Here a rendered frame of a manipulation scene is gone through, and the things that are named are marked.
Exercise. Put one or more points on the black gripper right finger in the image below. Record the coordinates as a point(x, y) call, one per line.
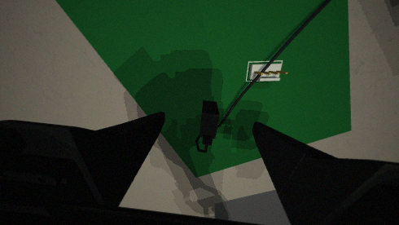
point(315, 187)

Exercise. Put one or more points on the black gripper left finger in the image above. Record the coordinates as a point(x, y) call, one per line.
point(109, 158)

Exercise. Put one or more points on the green circuit board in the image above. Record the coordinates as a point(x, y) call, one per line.
point(171, 55)

